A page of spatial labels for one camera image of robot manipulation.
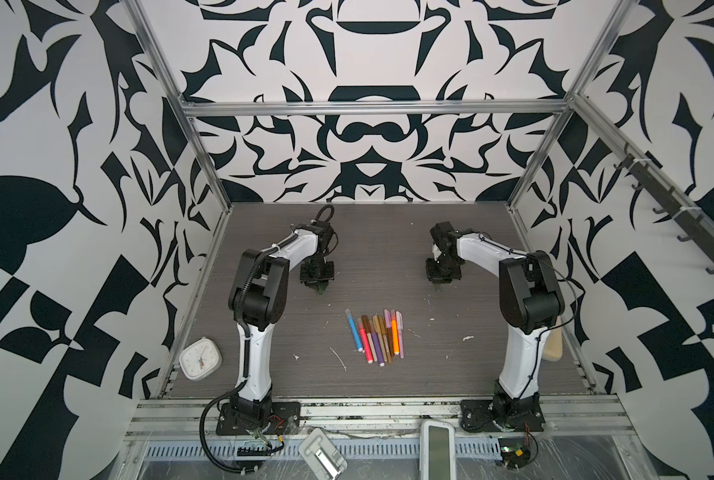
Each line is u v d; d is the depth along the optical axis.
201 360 0.81
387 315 0.91
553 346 0.83
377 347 0.85
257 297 0.57
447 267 0.85
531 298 0.54
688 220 0.59
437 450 0.67
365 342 0.85
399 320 0.90
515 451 0.71
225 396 0.64
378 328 0.89
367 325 0.89
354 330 0.88
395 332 0.87
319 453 0.68
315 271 0.84
